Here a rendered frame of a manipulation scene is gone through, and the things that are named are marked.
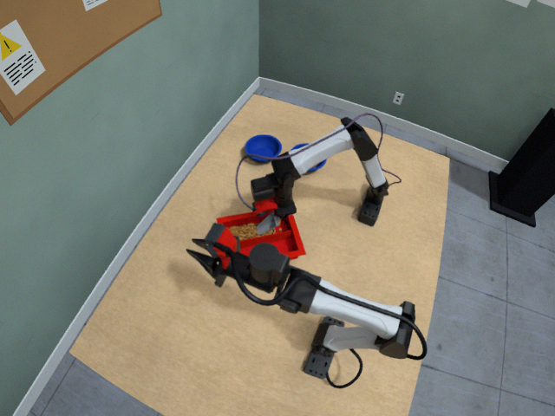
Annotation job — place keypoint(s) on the red box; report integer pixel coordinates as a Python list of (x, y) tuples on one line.
[(288, 241)]

